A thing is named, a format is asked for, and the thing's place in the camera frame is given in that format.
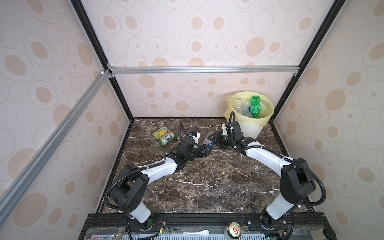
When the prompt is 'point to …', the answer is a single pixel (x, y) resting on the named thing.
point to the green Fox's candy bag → (165, 136)
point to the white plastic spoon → (203, 233)
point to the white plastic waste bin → (249, 130)
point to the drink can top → (234, 230)
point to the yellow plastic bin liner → (250, 107)
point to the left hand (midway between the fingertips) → (214, 147)
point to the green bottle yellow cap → (255, 104)
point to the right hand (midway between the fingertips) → (209, 138)
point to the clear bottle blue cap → (206, 141)
